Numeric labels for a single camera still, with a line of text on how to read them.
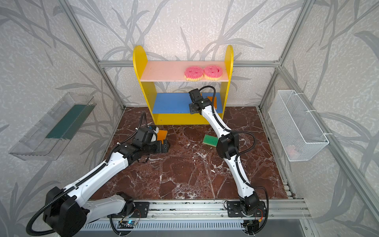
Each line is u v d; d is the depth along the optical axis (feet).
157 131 2.50
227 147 2.11
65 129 2.00
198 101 2.45
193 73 2.48
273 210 2.42
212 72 2.53
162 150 2.35
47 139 2.09
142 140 2.00
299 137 1.97
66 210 1.23
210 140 3.21
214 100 2.37
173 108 3.32
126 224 2.37
